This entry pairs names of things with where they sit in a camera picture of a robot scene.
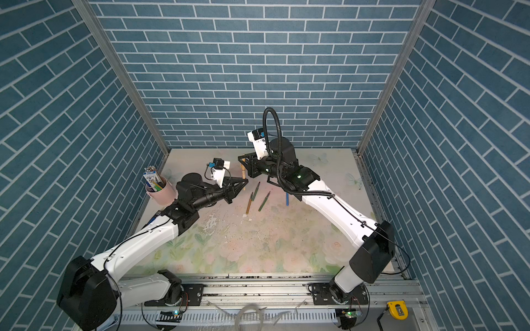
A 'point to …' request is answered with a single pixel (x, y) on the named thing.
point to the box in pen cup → (153, 181)
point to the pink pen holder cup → (166, 196)
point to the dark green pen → (252, 198)
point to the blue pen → (287, 198)
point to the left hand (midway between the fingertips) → (251, 182)
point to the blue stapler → (153, 217)
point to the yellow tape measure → (398, 309)
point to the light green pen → (264, 201)
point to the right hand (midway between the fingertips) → (242, 159)
